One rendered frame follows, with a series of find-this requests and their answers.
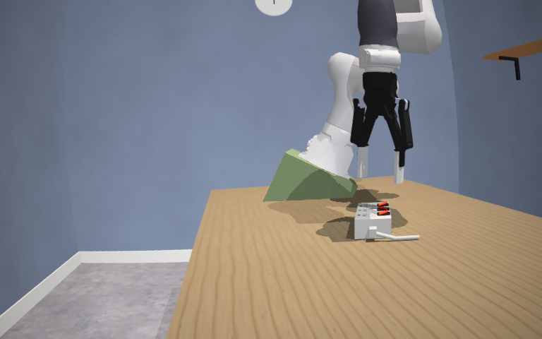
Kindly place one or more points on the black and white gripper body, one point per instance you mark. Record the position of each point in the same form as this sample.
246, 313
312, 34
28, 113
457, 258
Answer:
380, 85

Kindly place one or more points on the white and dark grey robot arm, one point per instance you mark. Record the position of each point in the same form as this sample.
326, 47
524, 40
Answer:
379, 45

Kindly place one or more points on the white power strip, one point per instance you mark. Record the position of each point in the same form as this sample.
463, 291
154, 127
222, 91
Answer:
370, 216

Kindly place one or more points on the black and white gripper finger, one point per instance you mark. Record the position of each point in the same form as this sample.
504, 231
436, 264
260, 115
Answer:
361, 132
401, 136

